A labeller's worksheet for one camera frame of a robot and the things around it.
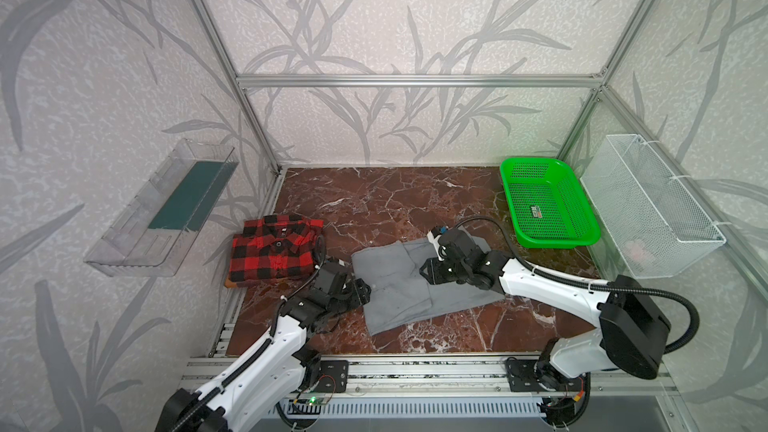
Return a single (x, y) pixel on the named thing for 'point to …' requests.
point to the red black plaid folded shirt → (273, 247)
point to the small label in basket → (536, 212)
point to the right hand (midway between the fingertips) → (422, 262)
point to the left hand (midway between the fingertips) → (367, 284)
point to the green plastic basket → (548, 203)
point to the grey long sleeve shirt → (399, 290)
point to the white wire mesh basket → (654, 226)
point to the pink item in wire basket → (634, 249)
